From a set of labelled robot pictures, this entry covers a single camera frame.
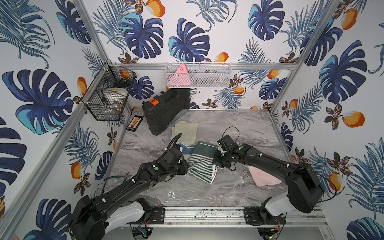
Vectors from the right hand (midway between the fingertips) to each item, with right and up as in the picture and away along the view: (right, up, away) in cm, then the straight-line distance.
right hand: (211, 162), depth 85 cm
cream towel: (-14, +18, +22) cm, 31 cm away
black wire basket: (-60, +36, -1) cm, 69 cm away
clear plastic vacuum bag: (+10, -15, -1) cm, 18 cm away
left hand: (-13, 0, -6) cm, 15 cm away
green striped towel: (-6, -1, -2) cm, 7 cm away
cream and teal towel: (-15, +5, +9) cm, 18 cm away
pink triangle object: (-18, +50, +5) cm, 53 cm away
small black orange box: (-54, +22, +25) cm, 63 cm away
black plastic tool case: (-28, +31, +6) cm, 42 cm away
